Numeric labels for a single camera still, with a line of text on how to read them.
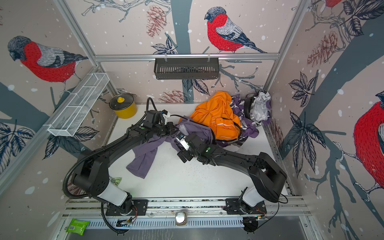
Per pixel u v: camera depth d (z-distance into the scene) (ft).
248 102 3.40
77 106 2.54
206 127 3.00
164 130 2.46
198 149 2.08
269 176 1.42
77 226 2.23
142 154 2.95
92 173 1.44
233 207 2.39
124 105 3.50
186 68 3.46
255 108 3.28
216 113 3.49
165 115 2.63
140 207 2.40
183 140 2.39
